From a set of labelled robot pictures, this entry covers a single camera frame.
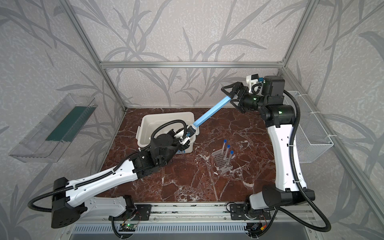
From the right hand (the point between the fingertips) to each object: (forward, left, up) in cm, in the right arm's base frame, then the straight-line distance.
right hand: (226, 90), depth 62 cm
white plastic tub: (+11, +45, -38) cm, 60 cm away
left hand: (-7, +16, -13) cm, 22 cm away
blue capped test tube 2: (0, -7, -47) cm, 48 cm away
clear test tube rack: (-10, 0, -46) cm, 47 cm away
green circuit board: (-44, +47, -48) cm, 80 cm away
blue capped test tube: (+5, -5, -49) cm, 49 cm away
